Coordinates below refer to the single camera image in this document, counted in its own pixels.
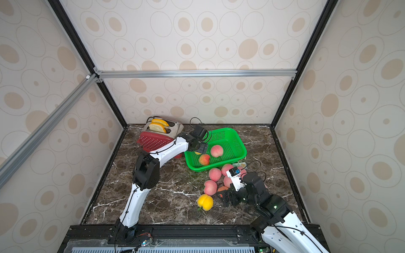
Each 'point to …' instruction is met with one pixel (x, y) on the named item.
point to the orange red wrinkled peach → (222, 188)
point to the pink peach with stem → (210, 187)
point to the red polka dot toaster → (150, 139)
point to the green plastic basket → (233, 149)
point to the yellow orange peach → (205, 202)
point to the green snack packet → (240, 164)
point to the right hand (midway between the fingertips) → (224, 192)
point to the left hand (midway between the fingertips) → (203, 145)
